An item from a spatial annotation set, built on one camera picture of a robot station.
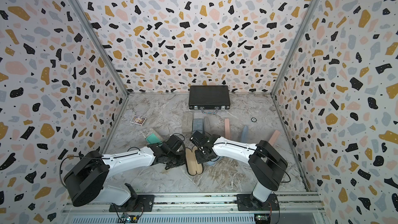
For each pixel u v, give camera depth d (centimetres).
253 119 107
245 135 93
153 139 95
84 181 42
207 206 73
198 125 100
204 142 64
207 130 96
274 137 92
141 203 73
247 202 74
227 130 94
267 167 45
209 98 114
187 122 101
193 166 86
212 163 85
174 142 69
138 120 103
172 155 73
